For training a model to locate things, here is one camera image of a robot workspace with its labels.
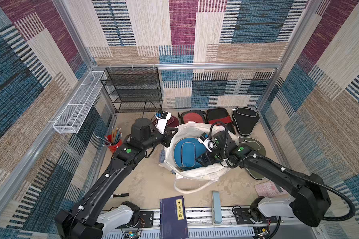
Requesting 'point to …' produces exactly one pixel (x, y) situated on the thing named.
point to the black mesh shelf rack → (133, 88)
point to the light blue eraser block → (217, 207)
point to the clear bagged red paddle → (193, 115)
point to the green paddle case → (255, 144)
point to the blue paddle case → (186, 151)
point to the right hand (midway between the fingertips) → (205, 155)
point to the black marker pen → (122, 195)
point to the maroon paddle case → (172, 122)
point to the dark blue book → (173, 218)
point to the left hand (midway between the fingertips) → (177, 129)
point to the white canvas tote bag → (189, 180)
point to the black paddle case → (245, 118)
